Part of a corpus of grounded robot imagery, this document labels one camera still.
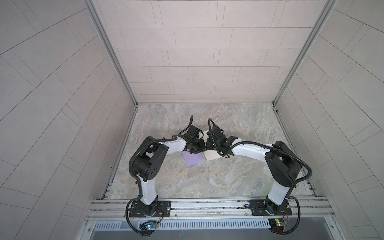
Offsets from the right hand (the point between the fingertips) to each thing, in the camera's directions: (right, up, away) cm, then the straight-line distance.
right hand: (206, 145), depth 91 cm
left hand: (+3, -1, 0) cm, 3 cm away
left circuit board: (-26, -30, -26) cm, 48 cm away
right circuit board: (+32, -32, -23) cm, 51 cm away
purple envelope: (-9, -8, -3) cm, 12 cm away
